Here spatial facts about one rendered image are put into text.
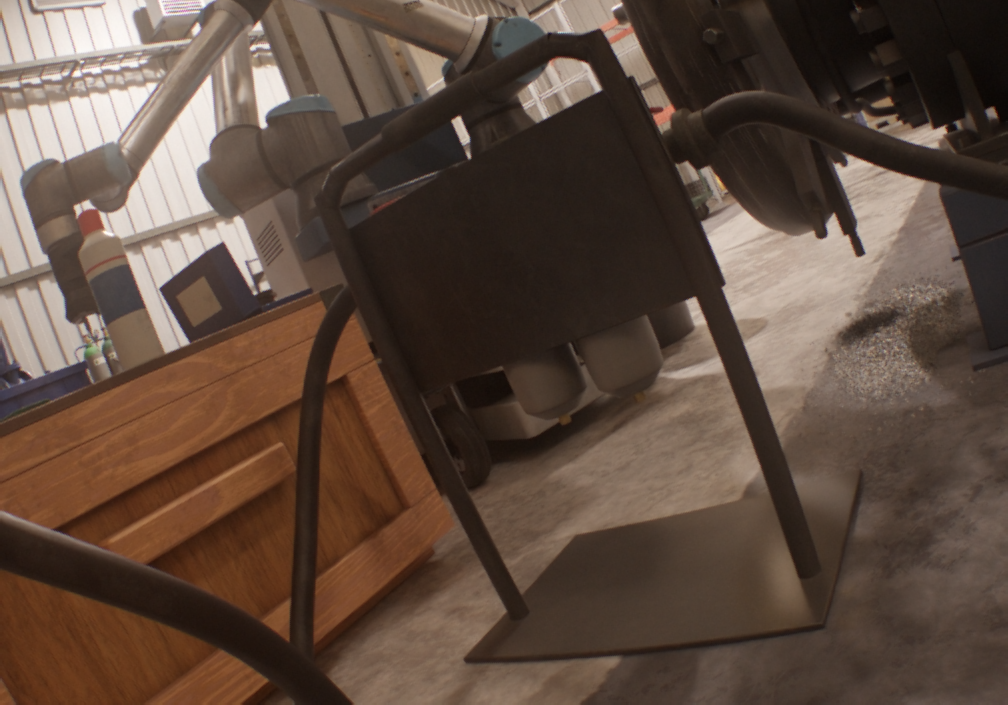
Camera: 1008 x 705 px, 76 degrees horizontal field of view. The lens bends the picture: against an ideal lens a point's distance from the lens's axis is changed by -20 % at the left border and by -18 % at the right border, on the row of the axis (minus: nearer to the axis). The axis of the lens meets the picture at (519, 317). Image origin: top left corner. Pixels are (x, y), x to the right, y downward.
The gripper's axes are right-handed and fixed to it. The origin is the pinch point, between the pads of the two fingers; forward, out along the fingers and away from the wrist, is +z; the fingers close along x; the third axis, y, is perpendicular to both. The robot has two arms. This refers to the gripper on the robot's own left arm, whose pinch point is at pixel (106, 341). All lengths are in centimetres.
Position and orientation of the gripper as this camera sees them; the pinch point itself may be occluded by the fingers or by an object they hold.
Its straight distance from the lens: 146.6
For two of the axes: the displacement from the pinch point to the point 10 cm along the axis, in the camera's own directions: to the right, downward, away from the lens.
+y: -8.0, 3.2, 5.1
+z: 4.1, 9.1, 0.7
